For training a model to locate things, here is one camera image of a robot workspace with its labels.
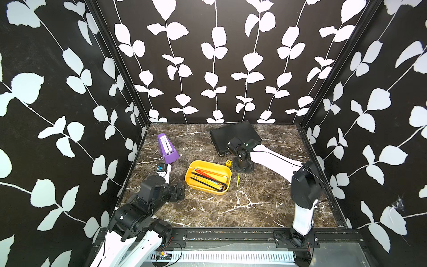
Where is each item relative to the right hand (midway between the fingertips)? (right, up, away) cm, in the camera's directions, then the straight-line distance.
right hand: (237, 168), depth 88 cm
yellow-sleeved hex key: (-14, -9, +3) cm, 17 cm away
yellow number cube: (-4, +2, +9) cm, 10 cm away
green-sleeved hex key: (+1, -8, +5) cm, 9 cm away
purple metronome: (-40, +10, +6) cm, 42 cm away
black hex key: (-14, -7, +5) cm, 17 cm away
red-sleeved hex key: (-20, -4, +8) cm, 22 cm away
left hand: (-27, -2, -19) cm, 33 cm away
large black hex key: (-15, -9, +3) cm, 18 cm away
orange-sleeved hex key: (-14, -4, +8) cm, 17 cm away
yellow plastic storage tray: (-11, -1, +9) cm, 14 cm away
